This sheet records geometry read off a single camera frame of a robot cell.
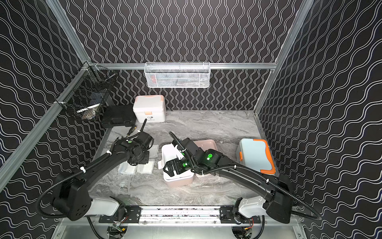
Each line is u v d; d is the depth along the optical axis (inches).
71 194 16.2
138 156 25.5
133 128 42.9
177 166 23.8
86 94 36.5
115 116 43.1
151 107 41.8
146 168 35.3
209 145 35.9
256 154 31.5
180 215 30.0
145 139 26.2
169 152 33.3
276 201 15.1
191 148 21.2
